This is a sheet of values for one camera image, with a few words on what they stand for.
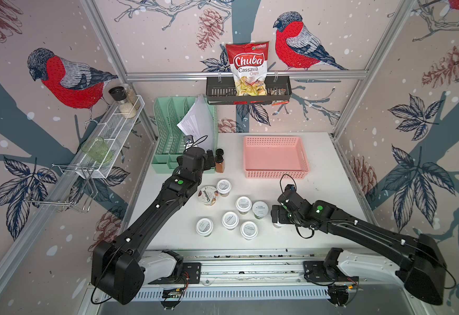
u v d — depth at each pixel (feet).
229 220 2.66
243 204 2.79
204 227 2.61
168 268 2.01
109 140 2.53
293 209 1.99
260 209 2.77
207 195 2.95
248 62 2.62
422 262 1.28
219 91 3.12
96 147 2.24
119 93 2.59
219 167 3.29
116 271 1.25
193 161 1.86
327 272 2.16
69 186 1.91
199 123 3.14
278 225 2.73
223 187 2.97
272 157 3.64
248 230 2.56
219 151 3.30
